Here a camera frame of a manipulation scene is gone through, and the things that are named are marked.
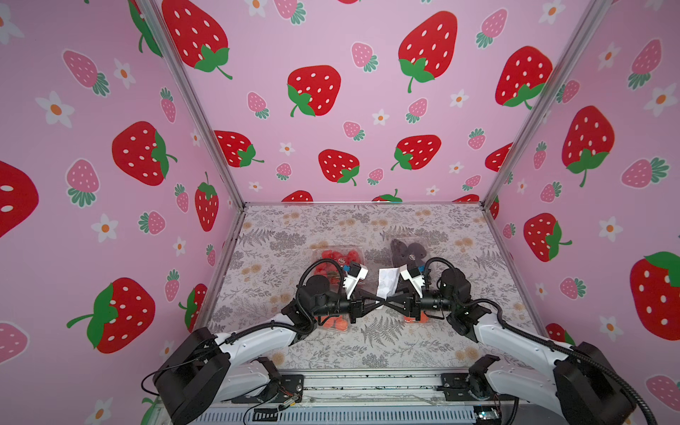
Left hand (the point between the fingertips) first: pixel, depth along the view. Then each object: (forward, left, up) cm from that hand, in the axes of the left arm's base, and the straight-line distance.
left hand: (384, 304), depth 69 cm
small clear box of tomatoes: (-4, -10, 0) cm, 10 cm away
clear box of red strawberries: (+28, +13, -17) cm, 35 cm away
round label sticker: (+23, -13, -11) cm, 29 cm away
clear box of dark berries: (+25, -14, -12) cm, 31 cm away
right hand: (+1, 0, -3) cm, 3 cm away
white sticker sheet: (+4, -1, +4) cm, 6 cm away
